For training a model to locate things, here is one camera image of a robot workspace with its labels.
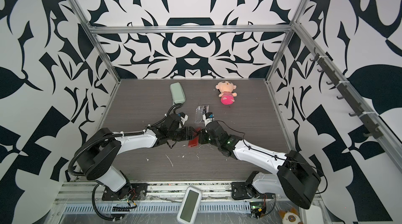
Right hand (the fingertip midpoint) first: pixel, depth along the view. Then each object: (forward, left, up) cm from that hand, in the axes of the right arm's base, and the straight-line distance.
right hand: (198, 131), depth 82 cm
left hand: (+2, +1, -4) cm, 4 cm away
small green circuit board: (-31, -26, -13) cm, 42 cm away
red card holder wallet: (-3, +3, -8) cm, 9 cm away
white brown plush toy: (-35, -39, -9) cm, 53 cm away
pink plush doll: (+29, -19, -6) cm, 35 cm away
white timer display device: (-32, +4, -7) cm, 32 cm away
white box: (-35, -48, -8) cm, 60 cm away
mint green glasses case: (+32, +14, -8) cm, 36 cm away
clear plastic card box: (+19, -1, -10) cm, 21 cm away
